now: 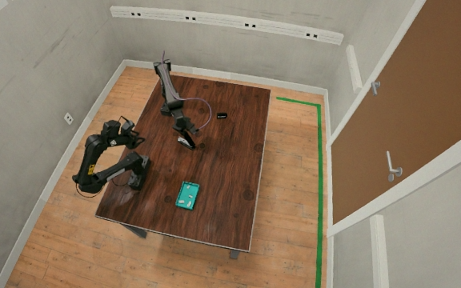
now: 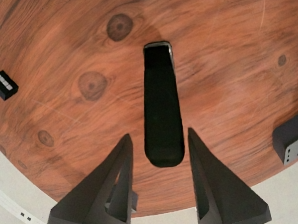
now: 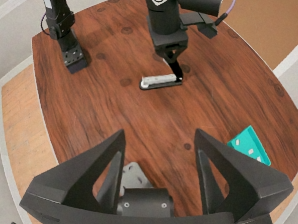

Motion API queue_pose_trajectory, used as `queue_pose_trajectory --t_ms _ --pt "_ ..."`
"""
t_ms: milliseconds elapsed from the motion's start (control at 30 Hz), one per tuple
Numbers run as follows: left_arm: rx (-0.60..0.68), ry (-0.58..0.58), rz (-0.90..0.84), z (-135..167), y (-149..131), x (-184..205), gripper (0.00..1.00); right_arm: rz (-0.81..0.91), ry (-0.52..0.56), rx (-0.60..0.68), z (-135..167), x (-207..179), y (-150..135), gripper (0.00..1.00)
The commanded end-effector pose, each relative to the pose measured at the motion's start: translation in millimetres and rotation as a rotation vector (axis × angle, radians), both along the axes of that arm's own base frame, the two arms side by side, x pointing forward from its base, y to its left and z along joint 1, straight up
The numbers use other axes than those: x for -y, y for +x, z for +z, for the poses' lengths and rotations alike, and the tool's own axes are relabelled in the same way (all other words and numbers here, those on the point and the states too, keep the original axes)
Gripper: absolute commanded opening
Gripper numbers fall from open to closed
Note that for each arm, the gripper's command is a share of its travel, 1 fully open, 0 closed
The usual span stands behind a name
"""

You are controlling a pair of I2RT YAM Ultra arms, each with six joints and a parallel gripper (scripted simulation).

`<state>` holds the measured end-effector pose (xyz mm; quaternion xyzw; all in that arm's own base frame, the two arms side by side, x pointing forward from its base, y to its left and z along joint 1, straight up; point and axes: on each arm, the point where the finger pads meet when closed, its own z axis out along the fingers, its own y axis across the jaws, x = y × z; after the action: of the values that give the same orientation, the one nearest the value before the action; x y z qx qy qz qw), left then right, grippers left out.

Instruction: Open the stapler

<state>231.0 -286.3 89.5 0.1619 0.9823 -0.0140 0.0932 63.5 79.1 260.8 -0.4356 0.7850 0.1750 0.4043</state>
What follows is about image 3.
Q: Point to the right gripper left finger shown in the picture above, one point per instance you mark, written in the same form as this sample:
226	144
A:
72	181

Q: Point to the teal shallow tray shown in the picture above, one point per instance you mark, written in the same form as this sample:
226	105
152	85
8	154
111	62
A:
249	140

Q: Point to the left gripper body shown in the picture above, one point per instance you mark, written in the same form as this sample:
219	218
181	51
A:
169	28

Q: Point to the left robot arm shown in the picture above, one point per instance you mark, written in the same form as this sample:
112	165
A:
59	19

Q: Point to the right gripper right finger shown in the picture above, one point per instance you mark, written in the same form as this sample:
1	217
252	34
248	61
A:
255	189

